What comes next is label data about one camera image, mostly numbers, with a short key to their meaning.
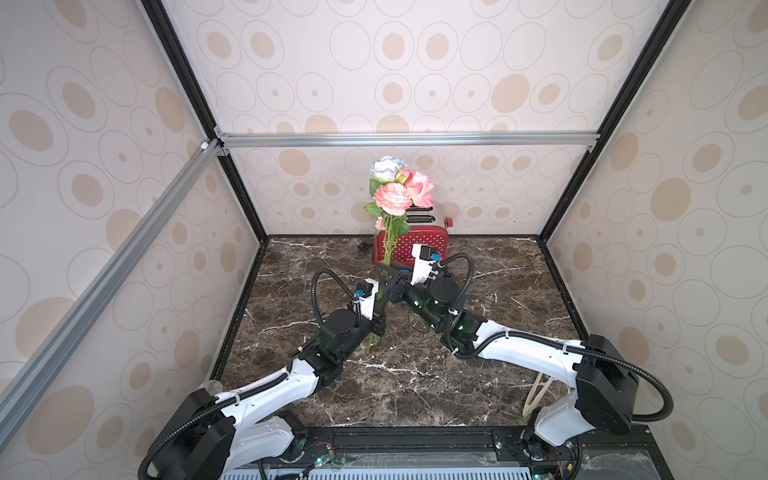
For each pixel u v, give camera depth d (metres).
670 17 0.69
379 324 0.69
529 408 0.79
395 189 0.59
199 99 0.81
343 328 0.58
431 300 0.56
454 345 0.57
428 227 1.01
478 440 0.77
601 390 0.42
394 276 0.64
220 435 0.40
